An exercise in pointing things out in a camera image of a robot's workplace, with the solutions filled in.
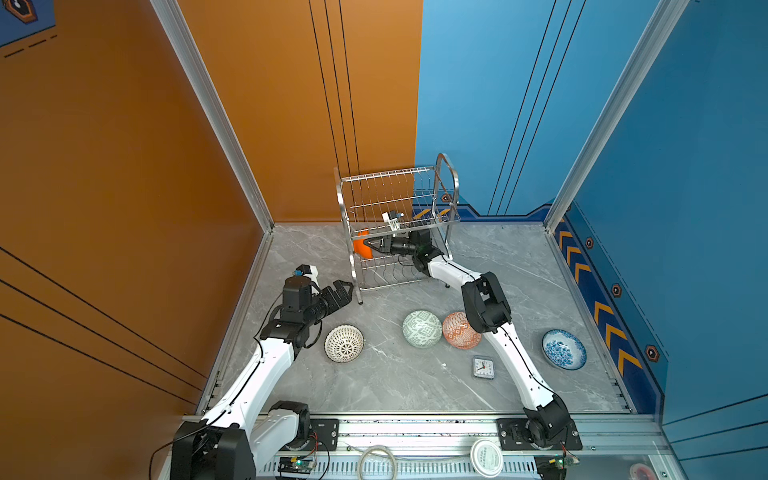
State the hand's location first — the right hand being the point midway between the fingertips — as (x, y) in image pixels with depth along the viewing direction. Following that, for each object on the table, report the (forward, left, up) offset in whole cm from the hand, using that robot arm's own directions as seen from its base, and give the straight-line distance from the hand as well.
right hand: (364, 246), depth 98 cm
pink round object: (-59, -67, -14) cm, 90 cm away
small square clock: (-36, -34, -11) cm, 51 cm away
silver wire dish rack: (+6, -21, +15) cm, 26 cm away
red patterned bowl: (-25, -29, -12) cm, 41 cm away
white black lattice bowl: (-29, +5, -11) cm, 31 cm away
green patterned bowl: (-24, -18, -12) cm, 32 cm away
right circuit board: (-57, -49, -13) cm, 77 cm away
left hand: (-19, +4, +3) cm, 20 cm away
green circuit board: (-58, +14, -14) cm, 61 cm away
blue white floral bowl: (-30, -59, -13) cm, 68 cm away
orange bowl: (-1, +1, 0) cm, 2 cm away
